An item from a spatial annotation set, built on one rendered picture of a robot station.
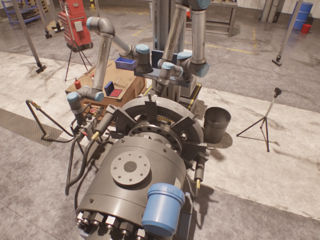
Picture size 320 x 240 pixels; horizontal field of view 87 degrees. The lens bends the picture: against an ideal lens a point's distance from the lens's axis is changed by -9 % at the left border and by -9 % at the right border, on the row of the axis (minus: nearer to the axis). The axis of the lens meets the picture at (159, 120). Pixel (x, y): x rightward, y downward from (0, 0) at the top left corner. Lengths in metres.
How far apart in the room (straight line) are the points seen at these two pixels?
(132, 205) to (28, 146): 2.09
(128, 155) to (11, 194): 1.67
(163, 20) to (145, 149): 1.40
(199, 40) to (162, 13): 0.59
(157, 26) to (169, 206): 1.73
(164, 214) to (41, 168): 1.91
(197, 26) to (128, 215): 1.38
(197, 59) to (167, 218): 1.35
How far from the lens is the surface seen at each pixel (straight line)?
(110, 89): 2.43
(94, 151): 2.36
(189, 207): 1.64
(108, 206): 0.98
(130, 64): 2.82
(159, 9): 2.04
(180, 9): 1.63
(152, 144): 1.16
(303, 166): 2.70
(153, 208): 0.80
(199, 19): 1.59
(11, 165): 2.75
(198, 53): 1.72
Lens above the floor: 1.77
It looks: 42 degrees down
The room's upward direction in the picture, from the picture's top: straight up
